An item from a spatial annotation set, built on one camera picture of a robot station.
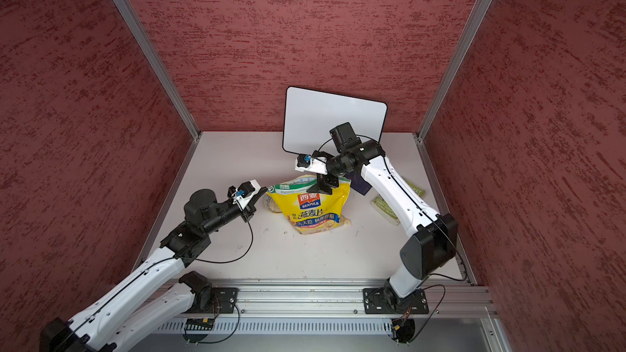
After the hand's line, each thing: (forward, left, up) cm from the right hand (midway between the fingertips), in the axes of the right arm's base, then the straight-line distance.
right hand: (311, 177), depth 76 cm
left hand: (-4, +15, 0) cm, 16 cm away
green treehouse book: (0, -27, -21) cm, 34 cm away
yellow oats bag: (-8, +1, -10) cm, 13 cm away
